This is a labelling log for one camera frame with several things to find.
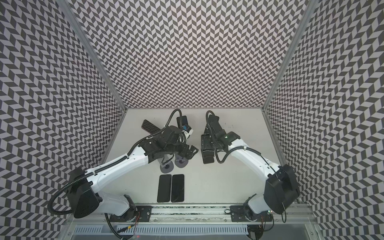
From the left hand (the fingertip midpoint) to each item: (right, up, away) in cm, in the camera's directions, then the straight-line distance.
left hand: (191, 149), depth 77 cm
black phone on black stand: (+8, +2, -3) cm, 9 cm away
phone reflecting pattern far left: (-28, +11, +20) cm, 36 cm away
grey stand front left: (-14, -11, +6) cm, 19 cm away
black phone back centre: (-8, +15, +20) cm, 26 cm away
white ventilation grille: (-14, -37, -7) cm, 40 cm away
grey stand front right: (-7, -10, +10) cm, 16 cm away
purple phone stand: (-8, -22, +3) cm, 23 cm away
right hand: (+10, +1, +6) cm, 12 cm away
